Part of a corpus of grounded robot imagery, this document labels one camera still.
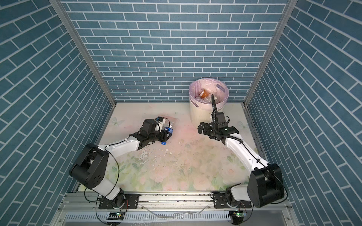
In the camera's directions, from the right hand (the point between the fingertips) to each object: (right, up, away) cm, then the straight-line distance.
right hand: (205, 129), depth 85 cm
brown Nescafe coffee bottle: (0, +24, +13) cm, 28 cm away
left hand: (-21, -4, +5) cm, 22 cm away
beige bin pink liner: (-2, +12, -1) cm, 13 cm away
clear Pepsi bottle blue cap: (-22, -2, +3) cm, 22 cm away
